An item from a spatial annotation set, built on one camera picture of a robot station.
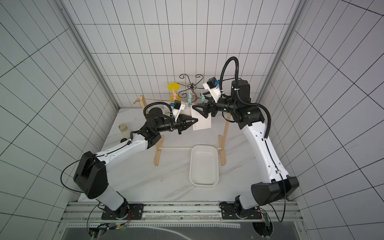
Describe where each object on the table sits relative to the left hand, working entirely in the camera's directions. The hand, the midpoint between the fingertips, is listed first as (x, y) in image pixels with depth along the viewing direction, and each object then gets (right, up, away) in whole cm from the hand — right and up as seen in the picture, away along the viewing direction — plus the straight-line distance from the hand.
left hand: (195, 122), depth 70 cm
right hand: (+2, +11, -5) cm, 12 cm away
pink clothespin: (-13, +16, +23) cm, 31 cm away
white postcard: (+3, 0, -1) cm, 3 cm away
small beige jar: (-47, -4, +25) cm, 53 cm away
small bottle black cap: (-44, -11, +20) cm, 50 cm away
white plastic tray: (+5, -26, +15) cm, 30 cm away
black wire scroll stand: (-2, +21, +19) cm, 29 cm away
